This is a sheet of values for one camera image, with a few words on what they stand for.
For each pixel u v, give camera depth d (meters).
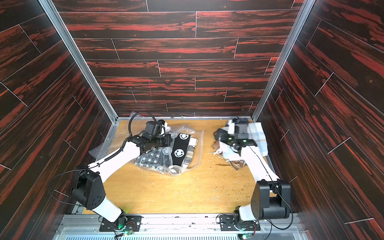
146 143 0.61
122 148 0.55
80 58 0.84
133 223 0.73
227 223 0.73
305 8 0.66
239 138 0.65
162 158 0.88
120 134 1.12
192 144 1.01
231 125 0.78
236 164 0.90
